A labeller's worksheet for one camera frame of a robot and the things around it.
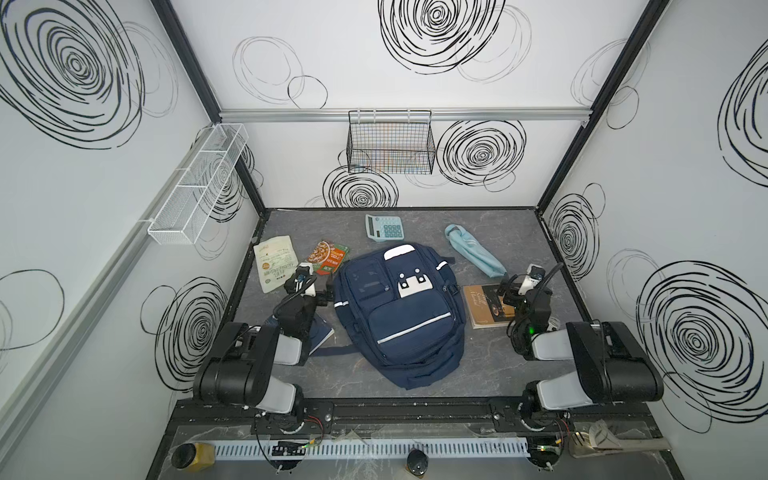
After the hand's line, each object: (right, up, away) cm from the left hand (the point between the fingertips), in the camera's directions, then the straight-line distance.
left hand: (317, 271), depth 88 cm
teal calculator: (+20, +13, +23) cm, 33 cm away
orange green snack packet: (-1, +3, +17) cm, 17 cm away
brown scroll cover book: (+52, -12, +3) cm, 53 cm away
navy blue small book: (+2, -17, -2) cm, 17 cm away
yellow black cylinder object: (-19, -36, -26) cm, 49 cm away
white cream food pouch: (-19, +1, +17) cm, 25 cm away
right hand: (+61, -2, +2) cm, 61 cm away
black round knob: (+27, -36, -28) cm, 53 cm away
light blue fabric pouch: (+50, +5, +11) cm, 52 cm away
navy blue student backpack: (+26, -11, +1) cm, 28 cm away
